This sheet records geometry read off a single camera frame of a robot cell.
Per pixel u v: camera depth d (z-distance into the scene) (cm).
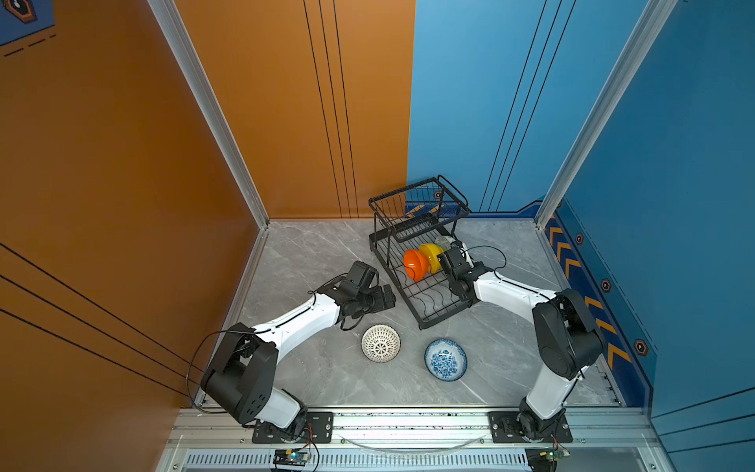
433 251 96
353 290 67
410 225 119
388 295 79
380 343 87
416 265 98
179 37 72
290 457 71
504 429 72
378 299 77
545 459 70
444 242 105
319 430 74
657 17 70
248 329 47
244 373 44
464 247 87
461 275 72
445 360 84
